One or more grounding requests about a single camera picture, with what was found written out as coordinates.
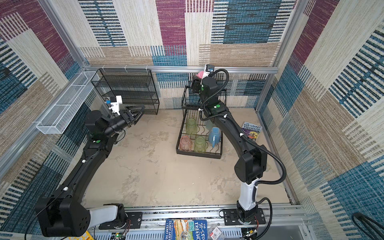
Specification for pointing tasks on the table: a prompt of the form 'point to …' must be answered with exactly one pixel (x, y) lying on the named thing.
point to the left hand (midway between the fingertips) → (144, 110)
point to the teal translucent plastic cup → (209, 124)
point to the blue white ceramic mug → (214, 136)
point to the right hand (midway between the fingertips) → (202, 78)
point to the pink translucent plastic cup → (185, 144)
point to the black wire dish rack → (197, 136)
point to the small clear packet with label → (215, 233)
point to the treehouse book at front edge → (186, 229)
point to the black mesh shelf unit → (136, 86)
